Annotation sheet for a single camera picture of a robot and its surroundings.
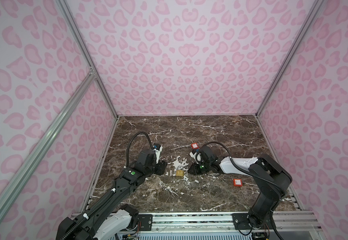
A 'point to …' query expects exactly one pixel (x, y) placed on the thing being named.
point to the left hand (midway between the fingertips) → (164, 160)
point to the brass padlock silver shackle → (179, 171)
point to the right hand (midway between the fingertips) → (189, 170)
